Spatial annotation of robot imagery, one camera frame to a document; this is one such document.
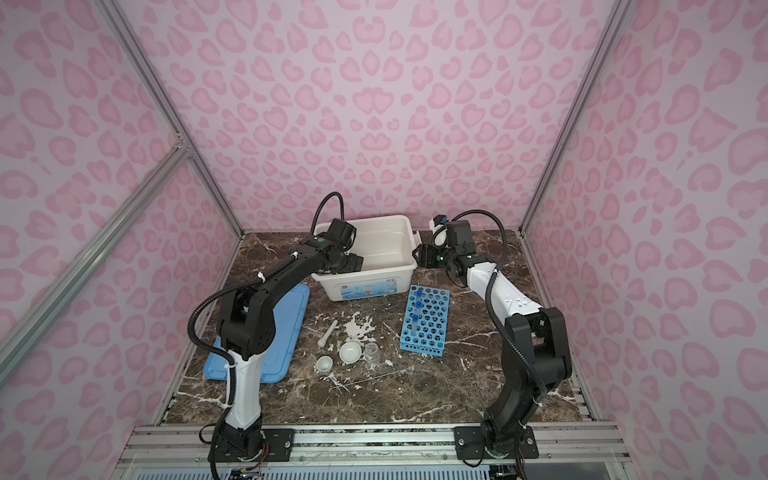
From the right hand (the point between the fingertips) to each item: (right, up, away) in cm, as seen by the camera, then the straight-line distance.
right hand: (424, 249), depth 89 cm
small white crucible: (-29, -33, -4) cm, 44 cm away
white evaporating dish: (-22, -30, -1) cm, 37 cm away
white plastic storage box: (-11, +1, +25) cm, 27 cm away
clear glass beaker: (-15, -29, -7) cm, 33 cm away
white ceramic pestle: (-31, -28, 0) cm, 41 cm away
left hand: (-23, -4, +8) cm, 25 cm away
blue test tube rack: (+1, -21, 0) cm, 21 cm away
